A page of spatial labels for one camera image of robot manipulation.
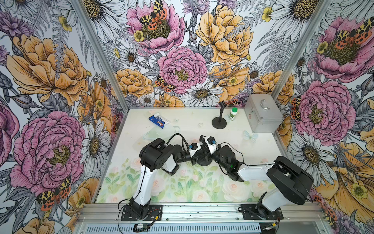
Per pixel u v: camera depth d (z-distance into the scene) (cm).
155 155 57
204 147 81
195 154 83
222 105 97
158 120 110
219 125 110
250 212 73
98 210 78
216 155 75
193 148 80
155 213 74
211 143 73
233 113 109
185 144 82
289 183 45
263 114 97
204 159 78
